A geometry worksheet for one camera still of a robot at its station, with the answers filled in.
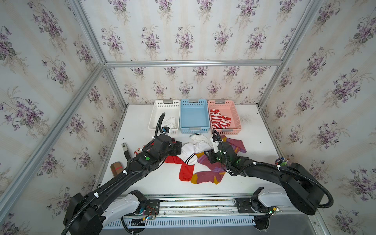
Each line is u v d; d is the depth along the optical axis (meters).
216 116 1.11
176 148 0.69
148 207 0.72
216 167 0.86
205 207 0.75
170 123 1.04
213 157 0.76
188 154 0.89
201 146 0.96
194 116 1.14
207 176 0.82
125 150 0.89
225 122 1.07
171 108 1.18
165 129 0.69
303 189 0.42
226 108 1.17
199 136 0.98
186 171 0.86
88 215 0.37
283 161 0.77
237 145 0.95
